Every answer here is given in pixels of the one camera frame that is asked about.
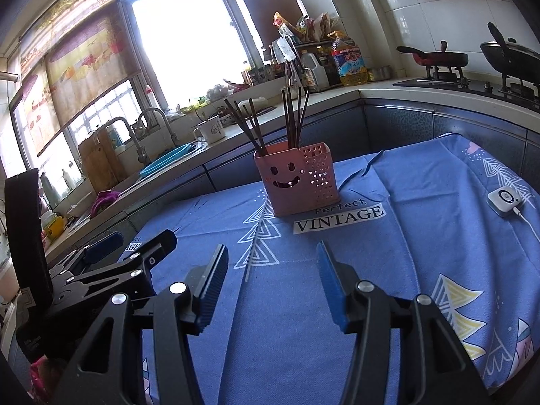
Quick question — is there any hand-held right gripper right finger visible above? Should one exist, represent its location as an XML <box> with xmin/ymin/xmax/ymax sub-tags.
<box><xmin>316</xmin><ymin>240</ymin><xmax>492</xmax><ymax>405</ymax></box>

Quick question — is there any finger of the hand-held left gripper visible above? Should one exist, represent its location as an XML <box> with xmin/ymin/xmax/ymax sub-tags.
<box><xmin>53</xmin><ymin>230</ymin><xmax>178</xmax><ymax>304</ymax></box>
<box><xmin>48</xmin><ymin>233</ymin><xmax>124</xmax><ymax>281</ymax></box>

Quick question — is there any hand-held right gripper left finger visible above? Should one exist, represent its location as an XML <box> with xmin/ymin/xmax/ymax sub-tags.
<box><xmin>51</xmin><ymin>243</ymin><xmax>231</xmax><ymax>405</ymax></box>

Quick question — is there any pink plastic chopstick holder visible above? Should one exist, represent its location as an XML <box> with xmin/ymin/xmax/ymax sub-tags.
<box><xmin>253</xmin><ymin>142</ymin><xmax>342</xmax><ymax>219</ymax></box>

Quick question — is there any row of brown chopsticks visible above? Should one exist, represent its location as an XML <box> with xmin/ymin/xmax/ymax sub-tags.
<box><xmin>228</xmin><ymin>88</ymin><xmax>312</xmax><ymax>158</ymax></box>

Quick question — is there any person's left forearm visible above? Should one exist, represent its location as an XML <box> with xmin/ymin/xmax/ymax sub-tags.
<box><xmin>29</xmin><ymin>354</ymin><xmax>68</xmax><ymax>405</ymax></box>

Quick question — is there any yellow container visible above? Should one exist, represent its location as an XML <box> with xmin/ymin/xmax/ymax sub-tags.
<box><xmin>42</xmin><ymin>215</ymin><xmax>68</xmax><ymax>241</ymax></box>

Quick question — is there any blue printed tablecloth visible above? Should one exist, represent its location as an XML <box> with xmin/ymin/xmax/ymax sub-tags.
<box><xmin>118</xmin><ymin>133</ymin><xmax>540</xmax><ymax>405</ymax></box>

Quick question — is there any pink cloth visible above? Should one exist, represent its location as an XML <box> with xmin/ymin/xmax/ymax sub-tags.
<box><xmin>90</xmin><ymin>191</ymin><xmax>121</xmax><ymax>216</ymax></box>

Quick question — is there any glass kettle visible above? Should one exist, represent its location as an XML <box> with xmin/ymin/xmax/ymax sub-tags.
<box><xmin>40</xmin><ymin>172</ymin><xmax>62</xmax><ymax>207</ymax></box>

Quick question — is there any blue plastic basin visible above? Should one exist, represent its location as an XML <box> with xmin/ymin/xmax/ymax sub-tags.
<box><xmin>138</xmin><ymin>143</ymin><xmax>192</xmax><ymax>179</ymax></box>

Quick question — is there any wooden cutting board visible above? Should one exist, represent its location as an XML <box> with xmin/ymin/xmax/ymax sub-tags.
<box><xmin>78</xmin><ymin>129</ymin><xmax>125</xmax><ymax>192</ymax></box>

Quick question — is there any steel faucet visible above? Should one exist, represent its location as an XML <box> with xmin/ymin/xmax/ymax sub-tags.
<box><xmin>137</xmin><ymin>107</ymin><xmax>178</xmax><ymax>148</ymax></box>
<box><xmin>97</xmin><ymin>117</ymin><xmax>149</xmax><ymax>167</ymax></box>

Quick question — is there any steel sink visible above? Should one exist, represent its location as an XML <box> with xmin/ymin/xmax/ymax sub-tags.
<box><xmin>135</xmin><ymin>139</ymin><xmax>209</xmax><ymax>178</ymax></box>

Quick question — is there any white mug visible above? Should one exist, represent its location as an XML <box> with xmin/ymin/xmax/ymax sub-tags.
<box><xmin>193</xmin><ymin>118</ymin><xmax>224</xmax><ymax>144</ymax></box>

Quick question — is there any narrow fruit print blind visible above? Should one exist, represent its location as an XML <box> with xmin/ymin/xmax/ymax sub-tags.
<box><xmin>12</xmin><ymin>63</ymin><xmax>64</xmax><ymax>157</ymax></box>

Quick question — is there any napa cabbage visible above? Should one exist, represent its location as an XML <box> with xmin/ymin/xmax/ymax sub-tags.
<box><xmin>237</xmin><ymin>96</ymin><xmax>269</xmax><ymax>112</ymax></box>

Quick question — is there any fruit print roller blind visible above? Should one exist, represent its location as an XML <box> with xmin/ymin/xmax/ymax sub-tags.
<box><xmin>44</xmin><ymin>8</ymin><xmax>142</xmax><ymax>127</ymax></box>

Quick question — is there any white square device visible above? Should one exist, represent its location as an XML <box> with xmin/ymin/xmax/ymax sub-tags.
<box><xmin>487</xmin><ymin>186</ymin><xmax>526</xmax><ymax>219</ymax></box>

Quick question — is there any row of spice jars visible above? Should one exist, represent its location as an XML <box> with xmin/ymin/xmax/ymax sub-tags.
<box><xmin>242</xmin><ymin>64</ymin><xmax>288</xmax><ymax>85</ymax></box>

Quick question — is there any white plastic jug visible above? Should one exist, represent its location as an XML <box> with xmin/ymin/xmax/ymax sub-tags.
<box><xmin>301</xmin><ymin>53</ymin><xmax>330</xmax><ymax>92</ymax></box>

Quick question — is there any cooking oil bottle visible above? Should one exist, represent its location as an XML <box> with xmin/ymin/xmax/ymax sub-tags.
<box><xmin>328</xmin><ymin>30</ymin><xmax>369</xmax><ymax>88</ymax></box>

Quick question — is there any steel cleaver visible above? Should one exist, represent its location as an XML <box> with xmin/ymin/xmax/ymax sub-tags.
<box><xmin>274</xmin><ymin>36</ymin><xmax>296</xmax><ymax>64</ymax></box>

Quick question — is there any metal spice rack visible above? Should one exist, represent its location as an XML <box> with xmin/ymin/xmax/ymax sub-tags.
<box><xmin>295</xmin><ymin>40</ymin><xmax>338</xmax><ymax>89</ymax></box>

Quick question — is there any black gas stove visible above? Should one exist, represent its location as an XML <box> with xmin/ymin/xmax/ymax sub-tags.
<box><xmin>392</xmin><ymin>67</ymin><xmax>540</xmax><ymax>112</ymax></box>

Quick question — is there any palm print roller blind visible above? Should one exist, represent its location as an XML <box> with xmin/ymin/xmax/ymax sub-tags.
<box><xmin>19</xmin><ymin>0</ymin><xmax>119</xmax><ymax>64</ymax></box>

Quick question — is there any brown board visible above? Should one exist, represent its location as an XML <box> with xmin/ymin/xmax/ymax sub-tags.
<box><xmin>239</xmin><ymin>0</ymin><xmax>308</xmax><ymax>68</ymax></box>

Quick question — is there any red frying pan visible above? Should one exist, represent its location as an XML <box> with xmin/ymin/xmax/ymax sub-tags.
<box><xmin>396</xmin><ymin>41</ymin><xmax>470</xmax><ymax>68</ymax></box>

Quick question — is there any pile of snack packets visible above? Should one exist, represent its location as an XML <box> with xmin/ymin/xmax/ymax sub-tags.
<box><xmin>272</xmin><ymin>10</ymin><xmax>342</xmax><ymax>45</ymax></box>

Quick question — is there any black wok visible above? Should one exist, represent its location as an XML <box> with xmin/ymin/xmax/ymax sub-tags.
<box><xmin>480</xmin><ymin>22</ymin><xmax>540</xmax><ymax>79</ymax></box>

